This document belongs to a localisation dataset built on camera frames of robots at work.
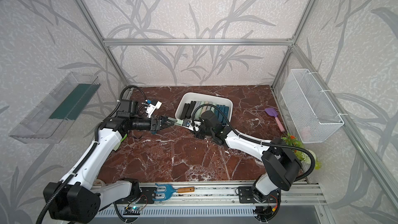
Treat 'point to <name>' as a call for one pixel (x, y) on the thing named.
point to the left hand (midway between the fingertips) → (169, 125)
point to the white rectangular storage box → (182, 98)
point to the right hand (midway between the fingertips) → (190, 122)
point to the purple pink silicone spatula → (273, 112)
